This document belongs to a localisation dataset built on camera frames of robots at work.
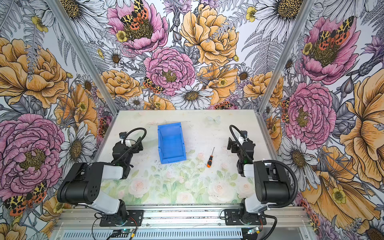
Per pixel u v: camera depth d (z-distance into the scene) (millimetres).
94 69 967
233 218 731
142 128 766
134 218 739
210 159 941
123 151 699
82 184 459
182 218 760
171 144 1026
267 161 528
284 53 894
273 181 465
